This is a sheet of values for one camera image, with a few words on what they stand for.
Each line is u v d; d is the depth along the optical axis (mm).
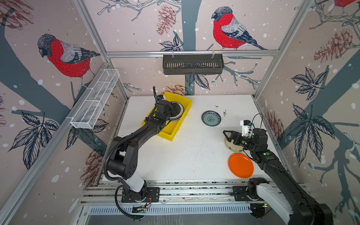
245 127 731
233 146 893
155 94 730
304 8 728
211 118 1067
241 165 815
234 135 719
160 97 798
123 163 450
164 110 694
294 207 434
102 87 856
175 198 729
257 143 622
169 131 920
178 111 822
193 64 1047
